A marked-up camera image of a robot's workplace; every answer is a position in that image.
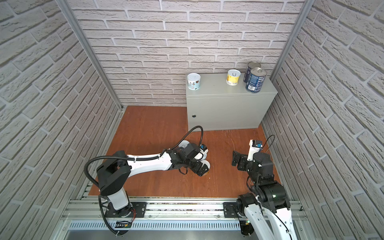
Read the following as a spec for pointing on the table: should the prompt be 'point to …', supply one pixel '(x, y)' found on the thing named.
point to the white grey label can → (184, 143)
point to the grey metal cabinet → (217, 105)
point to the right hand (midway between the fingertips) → (243, 152)
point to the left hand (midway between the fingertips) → (205, 164)
